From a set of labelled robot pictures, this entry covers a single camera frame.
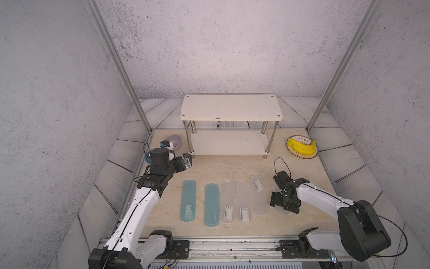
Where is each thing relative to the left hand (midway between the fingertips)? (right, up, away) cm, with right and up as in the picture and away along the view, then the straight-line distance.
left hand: (187, 157), depth 80 cm
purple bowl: (-13, +8, +31) cm, 35 cm away
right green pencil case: (+12, -24, +5) cm, 28 cm away
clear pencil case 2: (+27, -23, +7) cm, 37 cm away
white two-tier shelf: (+23, +20, +43) cm, 53 cm away
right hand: (+46, -25, +6) cm, 53 cm away
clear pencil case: (+19, -23, +7) cm, 31 cm away
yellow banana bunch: (+67, +3, +24) cm, 71 cm away
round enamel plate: (+72, +8, +33) cm, 79 cm away
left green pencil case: (-1, -23, +9) cm, 25 cm away
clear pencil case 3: (+44, -24, -2) cm, 50 cm away
